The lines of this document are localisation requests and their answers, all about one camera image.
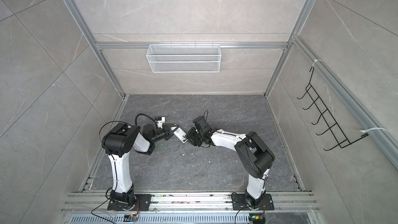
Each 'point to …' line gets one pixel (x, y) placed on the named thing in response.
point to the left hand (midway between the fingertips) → (179, 124)
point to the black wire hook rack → (341, 139)
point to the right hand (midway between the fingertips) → (184, 136)
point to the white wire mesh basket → (184, 58)
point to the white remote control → (181, 134)
